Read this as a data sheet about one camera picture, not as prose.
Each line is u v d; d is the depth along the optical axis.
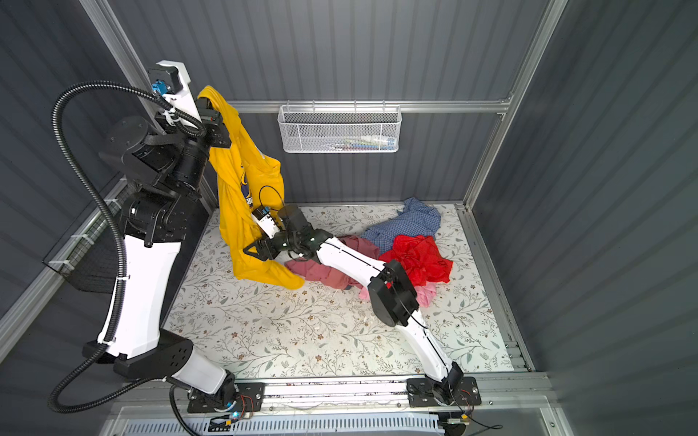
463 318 0.88
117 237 0.38
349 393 0.75
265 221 0.74
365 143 0.91
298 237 0.69
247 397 0.73
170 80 0.36
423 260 0.94
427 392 0.73
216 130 0.44
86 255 0.63
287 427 0.77
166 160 0.38
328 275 0.95
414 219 1.06
